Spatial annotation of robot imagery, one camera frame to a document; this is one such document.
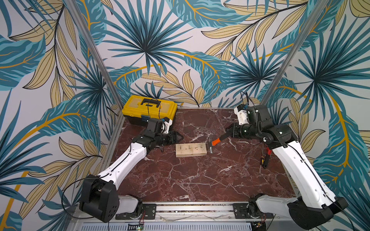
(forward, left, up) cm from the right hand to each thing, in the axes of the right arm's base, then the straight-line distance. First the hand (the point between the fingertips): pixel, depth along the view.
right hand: (227, 128), depth 69 cm
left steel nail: (+5, +23, -26) cm, 35 cm away
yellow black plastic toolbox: (+27, +49, -14) cm, 58 cm away
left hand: (+2, +23, -12) cm, 26 cm away
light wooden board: (+5, +17, -27) cm, 32 cm away
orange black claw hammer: (0, +6, -13) cm, 14 cm away
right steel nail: (+6, +10, -26) cm, 29 cm away
